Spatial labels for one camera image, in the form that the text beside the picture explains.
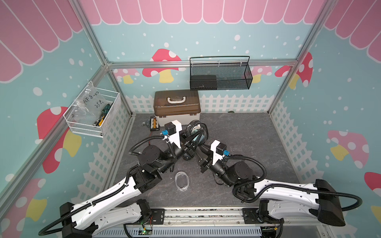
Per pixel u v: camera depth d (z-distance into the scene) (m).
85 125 0.64
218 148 0.48
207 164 0.52
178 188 0.82
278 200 0.49
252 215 0.75
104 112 0.74
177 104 0.97
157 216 0.74
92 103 0.71
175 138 0.47
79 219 0.40
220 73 0.94
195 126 0.51
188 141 0.49
